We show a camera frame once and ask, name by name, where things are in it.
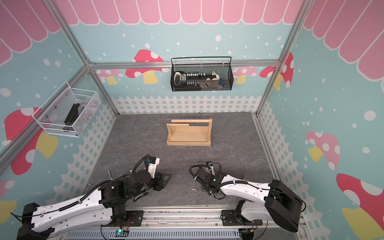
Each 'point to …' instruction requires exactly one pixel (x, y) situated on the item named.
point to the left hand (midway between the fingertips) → (168, 178)
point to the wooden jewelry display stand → (183, 134)
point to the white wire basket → (67, 111)
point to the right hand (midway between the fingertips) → (207, 184)
